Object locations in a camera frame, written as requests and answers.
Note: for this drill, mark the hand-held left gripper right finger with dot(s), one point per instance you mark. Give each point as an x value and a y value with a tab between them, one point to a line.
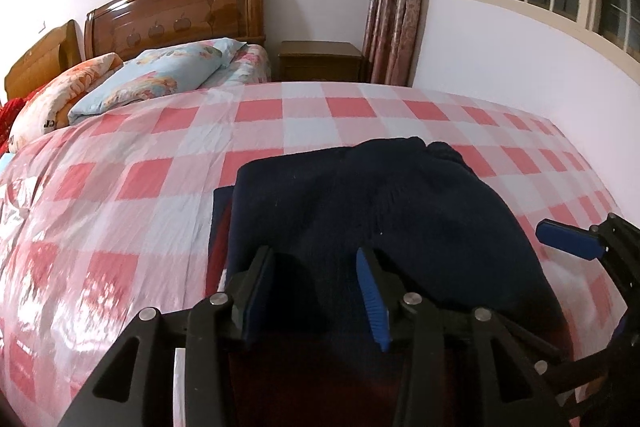
372	302

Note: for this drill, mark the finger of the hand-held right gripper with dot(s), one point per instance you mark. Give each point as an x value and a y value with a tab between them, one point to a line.
570	239
580	364

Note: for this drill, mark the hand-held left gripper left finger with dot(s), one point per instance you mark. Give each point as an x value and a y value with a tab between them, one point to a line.
257	292

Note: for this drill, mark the dark navy garment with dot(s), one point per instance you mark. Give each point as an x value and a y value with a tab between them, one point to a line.
380	207

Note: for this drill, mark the pink checkered bed sheet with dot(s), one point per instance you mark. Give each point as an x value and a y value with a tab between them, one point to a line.
150	187

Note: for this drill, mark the wooden nightstand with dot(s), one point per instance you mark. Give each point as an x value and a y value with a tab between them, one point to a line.
320	62

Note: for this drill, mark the light blue floral pillow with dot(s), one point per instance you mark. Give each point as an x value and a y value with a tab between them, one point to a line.
160	72

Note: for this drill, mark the orange floral pillow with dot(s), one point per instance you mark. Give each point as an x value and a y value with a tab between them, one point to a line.
55	99

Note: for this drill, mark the large carved wooden headboard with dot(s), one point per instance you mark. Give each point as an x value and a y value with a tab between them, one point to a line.
190	7

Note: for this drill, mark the small wooden headboard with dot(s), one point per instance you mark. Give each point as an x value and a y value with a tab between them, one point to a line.
42	62

